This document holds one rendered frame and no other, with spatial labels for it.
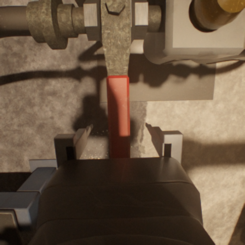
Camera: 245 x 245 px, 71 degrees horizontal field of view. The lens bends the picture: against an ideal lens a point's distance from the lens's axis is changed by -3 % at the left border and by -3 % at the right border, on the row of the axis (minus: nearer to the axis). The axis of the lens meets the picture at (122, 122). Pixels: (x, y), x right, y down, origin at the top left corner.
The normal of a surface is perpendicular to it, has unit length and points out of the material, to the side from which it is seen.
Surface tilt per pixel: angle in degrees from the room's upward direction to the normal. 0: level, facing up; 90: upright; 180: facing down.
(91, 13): 0
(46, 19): 9
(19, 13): 18
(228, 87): 0
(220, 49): 45
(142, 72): 0
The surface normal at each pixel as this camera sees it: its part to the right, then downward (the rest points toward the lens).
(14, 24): 0.15, 0.49
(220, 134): 0.02, 0.25
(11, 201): -0.03, -0.97
